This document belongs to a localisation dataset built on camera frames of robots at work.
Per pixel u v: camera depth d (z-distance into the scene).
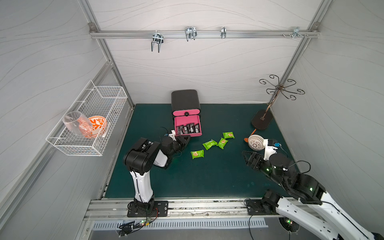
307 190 0.45
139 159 0.51
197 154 0.92
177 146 0.84
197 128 0.96
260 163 0.59
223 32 0.78
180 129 0.95
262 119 1.09
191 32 0.75
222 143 0.98
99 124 0.67
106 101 0.80
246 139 0.97
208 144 0.96
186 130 0.96
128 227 0.71
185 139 0.88
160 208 0.74
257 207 0.75
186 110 0.94
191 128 0.94
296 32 0.77
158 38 0.78
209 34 0.78
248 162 0.61
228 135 1.01
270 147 0.60
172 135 0.90
